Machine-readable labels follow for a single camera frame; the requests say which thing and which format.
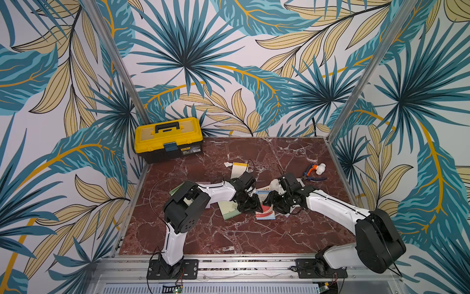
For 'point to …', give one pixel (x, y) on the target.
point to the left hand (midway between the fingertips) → (260, 214)
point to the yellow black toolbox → (166, 141)
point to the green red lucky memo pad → (229, 209)
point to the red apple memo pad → (268, 211)
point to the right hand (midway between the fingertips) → (266, 204)
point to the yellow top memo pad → (238, 169)
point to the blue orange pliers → (313, 168)
